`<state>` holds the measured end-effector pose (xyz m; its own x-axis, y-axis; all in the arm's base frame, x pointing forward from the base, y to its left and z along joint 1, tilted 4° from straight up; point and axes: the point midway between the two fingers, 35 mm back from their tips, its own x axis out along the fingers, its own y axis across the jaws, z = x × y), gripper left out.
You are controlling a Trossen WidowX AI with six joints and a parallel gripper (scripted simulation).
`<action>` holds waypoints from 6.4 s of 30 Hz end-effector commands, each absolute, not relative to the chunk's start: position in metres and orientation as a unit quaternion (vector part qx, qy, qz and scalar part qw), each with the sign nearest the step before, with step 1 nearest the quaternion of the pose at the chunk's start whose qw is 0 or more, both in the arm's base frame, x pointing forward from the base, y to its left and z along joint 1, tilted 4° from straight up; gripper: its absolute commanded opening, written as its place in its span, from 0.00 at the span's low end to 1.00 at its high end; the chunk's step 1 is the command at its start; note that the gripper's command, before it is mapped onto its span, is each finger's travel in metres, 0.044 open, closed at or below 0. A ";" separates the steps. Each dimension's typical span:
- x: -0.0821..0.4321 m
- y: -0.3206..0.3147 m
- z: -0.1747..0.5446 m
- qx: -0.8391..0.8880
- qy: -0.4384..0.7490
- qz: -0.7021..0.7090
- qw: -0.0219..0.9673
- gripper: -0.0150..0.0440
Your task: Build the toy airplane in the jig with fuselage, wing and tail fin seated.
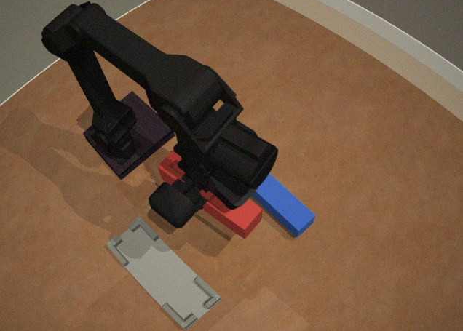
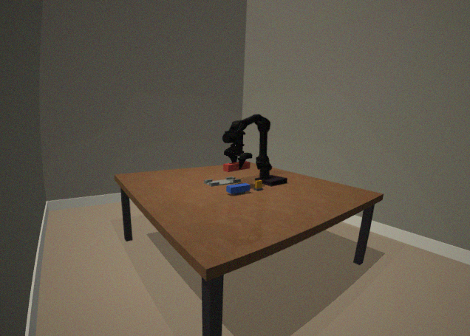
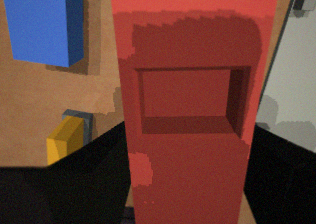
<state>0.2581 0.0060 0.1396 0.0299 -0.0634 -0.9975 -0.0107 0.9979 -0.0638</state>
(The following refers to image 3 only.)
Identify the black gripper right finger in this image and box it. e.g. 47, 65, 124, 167
243, 125, 316, 224

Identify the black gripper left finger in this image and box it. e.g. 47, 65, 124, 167
0, 121, 131, 224

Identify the yellow rectangular block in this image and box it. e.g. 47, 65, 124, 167
47, 115, 84, 165

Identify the red bar with square socket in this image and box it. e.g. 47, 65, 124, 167
111, 0, 277, 224

